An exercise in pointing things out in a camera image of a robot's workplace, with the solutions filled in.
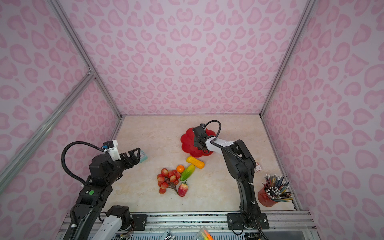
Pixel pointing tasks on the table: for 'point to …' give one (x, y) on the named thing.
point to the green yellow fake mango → (187, 172)
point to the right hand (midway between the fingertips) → (200, 139)
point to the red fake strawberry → (182, 189)
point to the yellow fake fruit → (196, 162)
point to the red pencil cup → (264, 199)
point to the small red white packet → (258, 167)
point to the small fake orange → (180, 168)
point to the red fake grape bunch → (168, 179)
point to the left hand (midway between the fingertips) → (133, 149)
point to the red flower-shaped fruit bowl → (187, 140)
